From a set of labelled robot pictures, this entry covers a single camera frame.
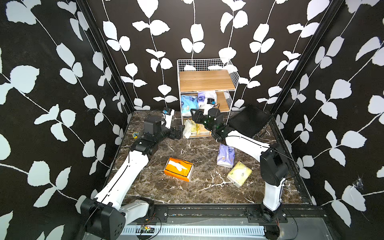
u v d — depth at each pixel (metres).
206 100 0.76
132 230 0.70
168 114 0.64
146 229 0.70
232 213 0.76
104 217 0.37
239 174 0.84
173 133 0.67
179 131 0.68
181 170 0.82
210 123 0.68
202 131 1.00
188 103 0.85
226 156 0.89
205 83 0.99
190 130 1.01
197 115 0.76
